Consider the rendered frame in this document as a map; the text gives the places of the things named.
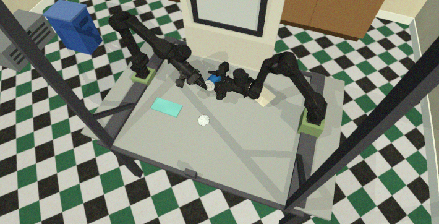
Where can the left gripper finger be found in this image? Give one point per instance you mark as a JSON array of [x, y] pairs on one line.
[[199, 81]]

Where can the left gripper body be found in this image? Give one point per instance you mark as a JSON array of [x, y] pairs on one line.
[[187, 69]]

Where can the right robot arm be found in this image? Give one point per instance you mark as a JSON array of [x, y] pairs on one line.
[[287, 66]]

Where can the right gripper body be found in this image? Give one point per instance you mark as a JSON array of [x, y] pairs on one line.
[[222, 69]]

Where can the cream wall panel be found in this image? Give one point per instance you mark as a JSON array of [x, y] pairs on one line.
[[238, 49]]

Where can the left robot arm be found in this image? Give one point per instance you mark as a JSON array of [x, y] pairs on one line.
[[175, 54]]

